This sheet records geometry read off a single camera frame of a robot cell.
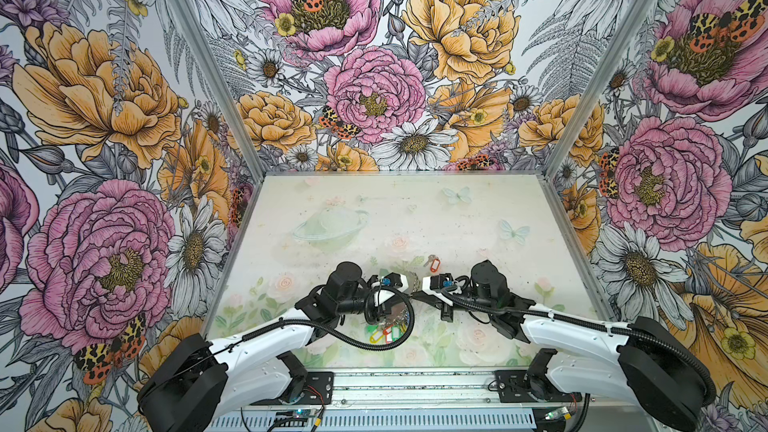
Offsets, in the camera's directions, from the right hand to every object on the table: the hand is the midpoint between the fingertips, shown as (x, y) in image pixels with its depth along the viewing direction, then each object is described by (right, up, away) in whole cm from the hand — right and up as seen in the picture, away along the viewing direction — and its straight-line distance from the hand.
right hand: (416, 300), depth 76 cm
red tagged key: (+7, +5, +21) cm, 22 cm away
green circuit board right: (+34, -25, -5) cm, 42 cm away
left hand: (-3, -1, +2) cm, 4 cm away
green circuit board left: (-29, -26, -5) cm, 39 cm away
